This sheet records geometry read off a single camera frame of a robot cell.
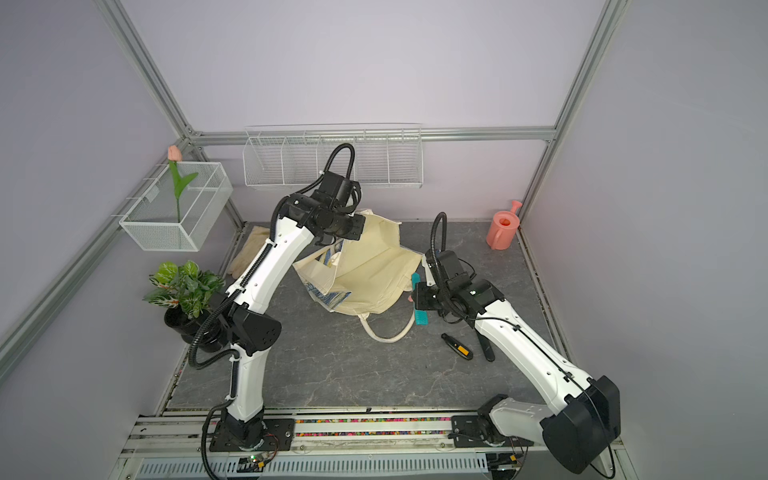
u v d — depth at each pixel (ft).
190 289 2.43
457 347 2.85
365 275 3.54
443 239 2.16
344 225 2.32
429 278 2.27
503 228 3.45
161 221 2.59
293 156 3.24
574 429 1.22
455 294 1.86
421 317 2.47
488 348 2.84
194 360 1.46
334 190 2.03
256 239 3.79
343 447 2.41
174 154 2.71
